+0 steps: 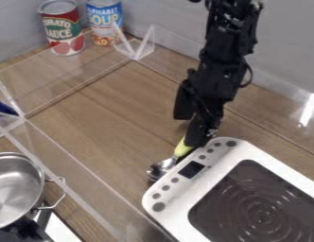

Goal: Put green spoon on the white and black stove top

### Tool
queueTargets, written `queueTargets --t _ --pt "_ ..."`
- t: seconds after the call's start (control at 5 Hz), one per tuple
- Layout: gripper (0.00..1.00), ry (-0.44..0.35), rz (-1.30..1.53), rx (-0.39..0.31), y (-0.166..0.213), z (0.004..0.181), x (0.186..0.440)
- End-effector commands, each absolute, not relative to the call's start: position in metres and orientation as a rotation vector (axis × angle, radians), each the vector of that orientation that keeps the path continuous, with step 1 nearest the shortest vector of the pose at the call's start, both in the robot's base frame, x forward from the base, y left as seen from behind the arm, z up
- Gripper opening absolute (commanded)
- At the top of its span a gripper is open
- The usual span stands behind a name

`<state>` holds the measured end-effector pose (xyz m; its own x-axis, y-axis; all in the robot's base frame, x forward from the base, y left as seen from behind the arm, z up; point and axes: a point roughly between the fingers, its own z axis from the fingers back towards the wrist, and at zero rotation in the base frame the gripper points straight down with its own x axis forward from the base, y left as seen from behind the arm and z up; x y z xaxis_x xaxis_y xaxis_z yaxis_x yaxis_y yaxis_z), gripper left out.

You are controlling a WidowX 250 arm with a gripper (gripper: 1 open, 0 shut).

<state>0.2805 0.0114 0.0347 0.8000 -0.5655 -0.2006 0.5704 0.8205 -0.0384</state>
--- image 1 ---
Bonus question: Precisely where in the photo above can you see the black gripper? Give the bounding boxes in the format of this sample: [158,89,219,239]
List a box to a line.
[172,58,247,147]

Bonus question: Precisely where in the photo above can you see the green handled metal spoon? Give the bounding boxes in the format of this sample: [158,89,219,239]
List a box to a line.
[146,139,191,182]

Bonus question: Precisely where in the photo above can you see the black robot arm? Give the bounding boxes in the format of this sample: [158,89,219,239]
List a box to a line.
[172,0,262,147]

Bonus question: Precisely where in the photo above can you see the white and black stove top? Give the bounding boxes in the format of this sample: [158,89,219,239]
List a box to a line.
[142,137,314,242]

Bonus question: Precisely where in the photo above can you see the alphabet soup can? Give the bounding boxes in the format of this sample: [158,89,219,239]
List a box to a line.
[85,0,123,46]

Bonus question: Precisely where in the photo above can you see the clear acrylic divider strip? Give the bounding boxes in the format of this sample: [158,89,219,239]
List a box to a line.
[0,80,138,242]

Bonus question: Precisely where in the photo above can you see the tomato sauce can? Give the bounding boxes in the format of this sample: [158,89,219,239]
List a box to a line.
[36,0,84,56]

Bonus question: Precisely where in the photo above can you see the blue object at left edge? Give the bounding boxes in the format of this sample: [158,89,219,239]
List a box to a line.
[0,101,17,116]

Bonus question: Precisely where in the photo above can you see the stainless steel pot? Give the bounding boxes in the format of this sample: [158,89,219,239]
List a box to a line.
[0,152,65,229]

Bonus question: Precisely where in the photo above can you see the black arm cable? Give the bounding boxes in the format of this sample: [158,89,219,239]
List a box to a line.
[237,60,254,89]

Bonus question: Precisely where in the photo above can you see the clear acrylic corner bracket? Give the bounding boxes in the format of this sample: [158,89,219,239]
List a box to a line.
[112,23,155,61]

